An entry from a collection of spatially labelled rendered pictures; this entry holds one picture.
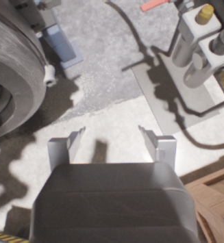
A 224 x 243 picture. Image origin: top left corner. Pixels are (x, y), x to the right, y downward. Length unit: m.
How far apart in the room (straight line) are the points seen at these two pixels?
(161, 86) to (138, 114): 0.19
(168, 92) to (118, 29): 0.47
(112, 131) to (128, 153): 0.14
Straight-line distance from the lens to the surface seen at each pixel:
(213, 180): 0.87
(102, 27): 1.16
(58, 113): 1.01
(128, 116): 0.92
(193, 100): 0.98
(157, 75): 0.99
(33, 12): 0.51
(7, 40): 0.40
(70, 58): 1.07
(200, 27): 0.58
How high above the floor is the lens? 0.91
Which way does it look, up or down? 79 degrees down
